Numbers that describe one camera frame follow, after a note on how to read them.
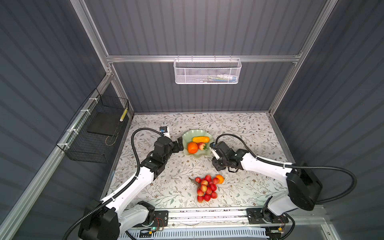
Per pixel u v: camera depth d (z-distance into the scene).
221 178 0.84
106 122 0.76
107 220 0.38
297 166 0.48
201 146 0.96
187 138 1.01
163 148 0.60
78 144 0.66
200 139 0.99
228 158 0.63
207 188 0.76
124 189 0.46
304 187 0.44
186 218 0.75
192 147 0.94
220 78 0.92
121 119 0.80
